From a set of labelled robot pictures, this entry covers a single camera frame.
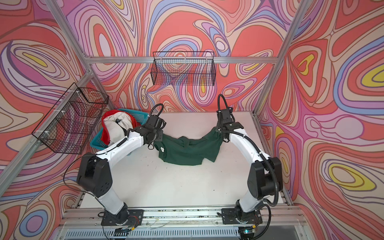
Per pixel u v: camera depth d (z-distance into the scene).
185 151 0.93
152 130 0.68
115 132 0.93
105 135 0.95
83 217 0.75
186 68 0.96
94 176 0.45
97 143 0.93
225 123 0.66
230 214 0.74
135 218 0.72
